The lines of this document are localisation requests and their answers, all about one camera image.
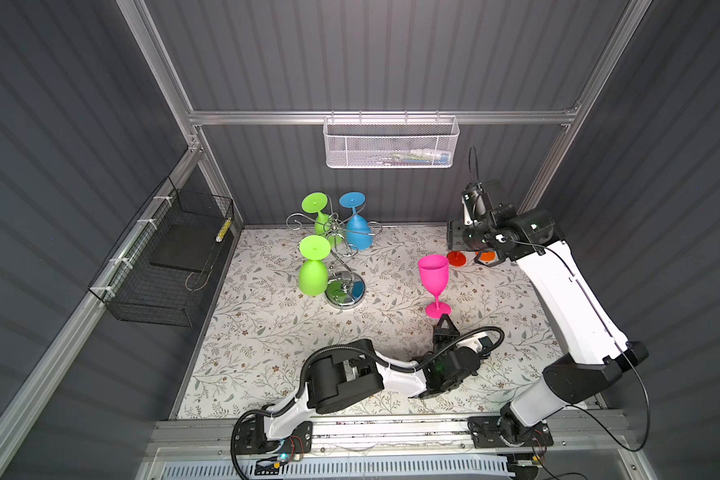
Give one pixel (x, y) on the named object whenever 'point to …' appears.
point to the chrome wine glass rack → (346, 288)
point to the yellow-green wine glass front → (313, 273)
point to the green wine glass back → (317, 202)
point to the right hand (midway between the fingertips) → (461, 237)
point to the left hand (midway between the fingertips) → (441, 315)
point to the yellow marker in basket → (223, 229)
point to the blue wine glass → (358, 234)
